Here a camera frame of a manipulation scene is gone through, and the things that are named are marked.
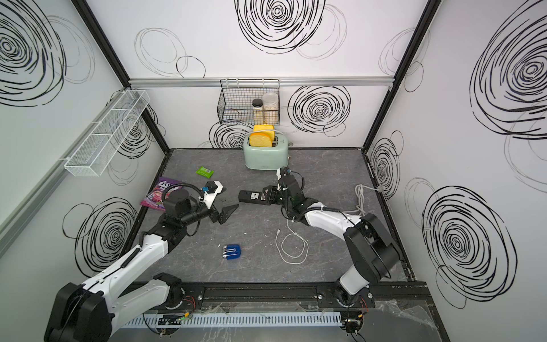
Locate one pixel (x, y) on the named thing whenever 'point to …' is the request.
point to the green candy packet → (204, 172)
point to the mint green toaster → (266, 158)
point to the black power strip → (251, 197)
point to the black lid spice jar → (258, 114)
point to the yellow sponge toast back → (260, 127)
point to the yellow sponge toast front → (260, 140)
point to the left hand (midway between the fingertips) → (229, 196)
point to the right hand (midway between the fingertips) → (266, 190)
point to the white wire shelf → (103, 141)
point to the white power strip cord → (359, 189)
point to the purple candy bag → (154, 199)
